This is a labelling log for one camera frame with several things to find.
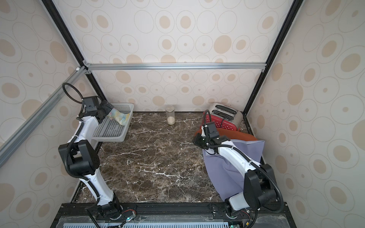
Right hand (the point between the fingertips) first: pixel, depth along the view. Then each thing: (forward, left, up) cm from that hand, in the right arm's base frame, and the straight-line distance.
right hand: (199, 139), depth 87 cm
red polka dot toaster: (+15, -17, +4) cm, 23 cm away
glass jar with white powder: (+24, +21, 0) cm, 32 cm away
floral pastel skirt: (+23, +59, -6) cm, 63 cm away
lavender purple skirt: (-19, -17, -14) cm, 29 cm away
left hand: (+17, +56, +13) cm, 60 cm away
